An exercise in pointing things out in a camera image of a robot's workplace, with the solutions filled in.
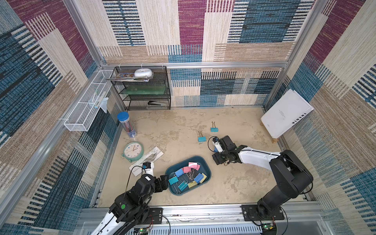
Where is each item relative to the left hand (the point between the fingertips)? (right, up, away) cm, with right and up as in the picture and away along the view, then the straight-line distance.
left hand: (163, 176), depth 78 cm
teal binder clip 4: (+10, -6, +3) cm, 12 cm away
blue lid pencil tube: (-26, +30, +13) cm, 42 cm away
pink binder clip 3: (+12, +1, +9) cm, 15 cm away
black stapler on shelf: (-12, +42, +32) cm, 54 cm away
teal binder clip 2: (+22, +17, +24) cm, 37 cm away
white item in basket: (-32, +39, +1) cm, 51 cm away
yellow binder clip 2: (+22, -2, +6) cm, 23 cm away
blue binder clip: (+29, +12, +9) cm, 32 cm away
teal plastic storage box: (+12, -2, +7) cm, 15 cm away
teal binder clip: (+31, +23, +31) cm, 50 cm away
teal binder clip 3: (+4, -5, +6) cm, 8 cm away
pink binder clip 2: (+19, +2, +9) cm, 21 cm away
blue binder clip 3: (+19, -2, +4) cm, 19 cm away
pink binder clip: (+16, +3, +9) cm, 18 cm away
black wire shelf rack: (-20, +53, +30) cm, 64 cm away
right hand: (+32, +9, +17) cm, 37 cm away
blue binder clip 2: (+8, 0, +8) cm, 11 cm away
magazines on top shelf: (-24, +56, +14) cm, 63 cm away
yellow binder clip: (+15, -6, +5) cm, 17 cm away
